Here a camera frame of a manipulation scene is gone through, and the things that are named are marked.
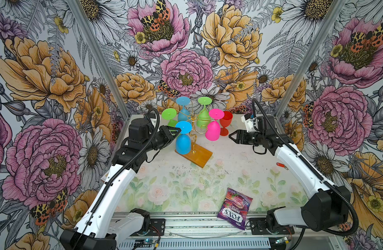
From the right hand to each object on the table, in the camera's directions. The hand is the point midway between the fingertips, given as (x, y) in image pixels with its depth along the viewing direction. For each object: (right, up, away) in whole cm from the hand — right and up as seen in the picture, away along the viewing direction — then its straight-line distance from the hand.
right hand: (233, 139), depth 80 cm
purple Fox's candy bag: (0, -34, -3) cm, 34 cm away
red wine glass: (0, +10, +22) cm, 25 cm away
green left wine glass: (-32, +13, -3) cm, 34 cm away
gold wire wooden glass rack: (-17, -11, +19) cm, 28 cm away
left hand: (-26, +2, -12) cm, 28 cm away
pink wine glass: (-10, +5, 0) cm, 11 cm away
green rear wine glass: (-15, +11, +6) cm, 20 cm away
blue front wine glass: (-25, -1, -4) cm, 25 cm away
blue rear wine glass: (-25, +13, +4) cm, 29 cm away
